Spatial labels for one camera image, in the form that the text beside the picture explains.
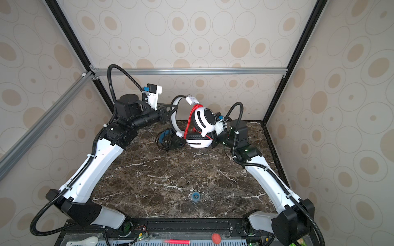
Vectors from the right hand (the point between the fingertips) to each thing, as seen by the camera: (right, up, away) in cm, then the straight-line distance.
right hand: (205, 129), depth 72 cm
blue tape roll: (-5, -36, +11) cm, 38 cm away
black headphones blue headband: (-24, -6, +30) cm, 39 cm away
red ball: (+5, -49, -4) cm, 50 cm away
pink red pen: (-13, -52, -2) cm, 54 cm away
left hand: (-11, +9, -13) cm, 19 cm away
